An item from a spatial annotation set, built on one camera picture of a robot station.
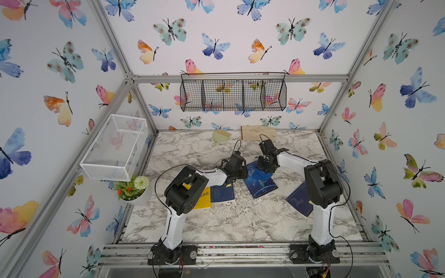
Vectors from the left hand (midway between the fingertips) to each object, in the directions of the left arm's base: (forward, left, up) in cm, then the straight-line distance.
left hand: (249, 170), depth 98 cm
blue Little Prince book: (-6, -5, -3) cm, 8 cm away
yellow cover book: (-16, +24, -2) cm, 29 cm away
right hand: (+3, -7, -1) cm, 8 cm away
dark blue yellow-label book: (-12, +15, -1) cm, 20 cm away
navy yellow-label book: (-17, -24, -2) cm, 30 cm away
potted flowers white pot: (-19, +51, +6) cm, 55 cm away
